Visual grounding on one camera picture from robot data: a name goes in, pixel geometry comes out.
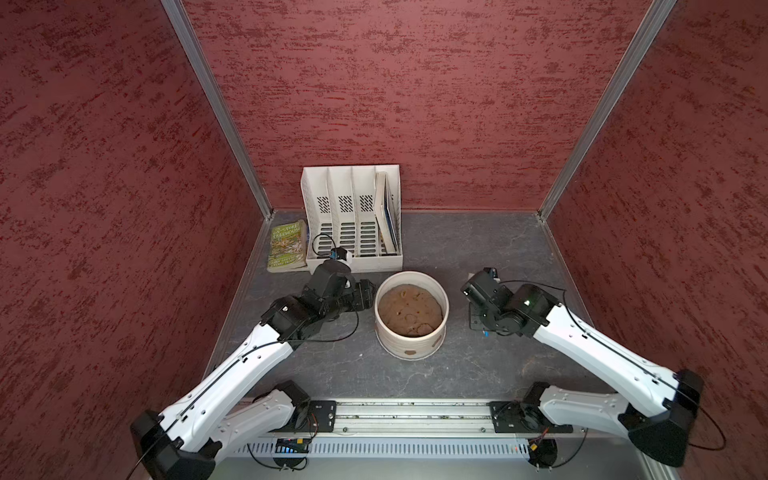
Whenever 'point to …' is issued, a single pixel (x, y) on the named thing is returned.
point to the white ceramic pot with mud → (411, 314)
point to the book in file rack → (386, 212)
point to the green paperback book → (288, 247)
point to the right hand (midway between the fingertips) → (479, 323)
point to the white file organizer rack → (358, 207)
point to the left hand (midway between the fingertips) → (363, 295)
